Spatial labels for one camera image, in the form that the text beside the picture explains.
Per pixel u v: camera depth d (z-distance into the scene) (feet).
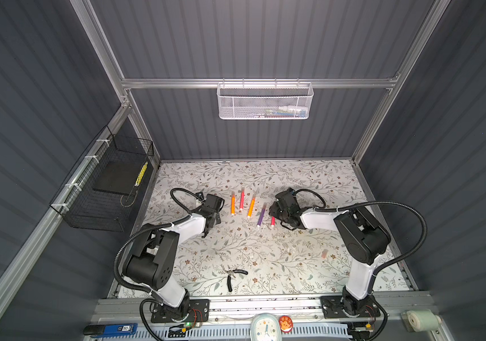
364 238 1.67
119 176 2.43
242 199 3.43
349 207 1.80
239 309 2.47
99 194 2.33
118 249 1.39
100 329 2.20
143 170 2.62
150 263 1.50
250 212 3.25
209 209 2.47
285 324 2.32
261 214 3.24
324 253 2.84
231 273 2.70
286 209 2.53
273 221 3.15
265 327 2.24
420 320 2.13
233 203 3.34
